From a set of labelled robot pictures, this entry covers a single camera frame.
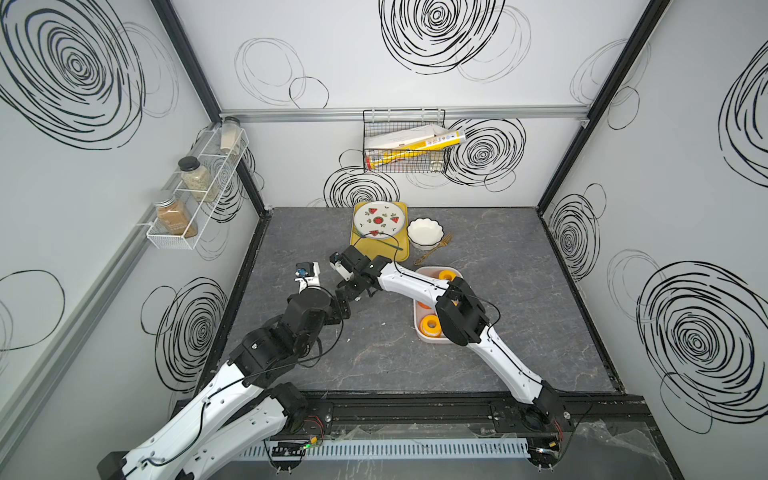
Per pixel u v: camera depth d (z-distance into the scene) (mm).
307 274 588
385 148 867
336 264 875
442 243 1084
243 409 462
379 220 1156
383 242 1092
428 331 826
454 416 752
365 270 745
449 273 937
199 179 707
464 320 611
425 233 1105
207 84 862
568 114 942
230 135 864
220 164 963
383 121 934
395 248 1086
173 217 631
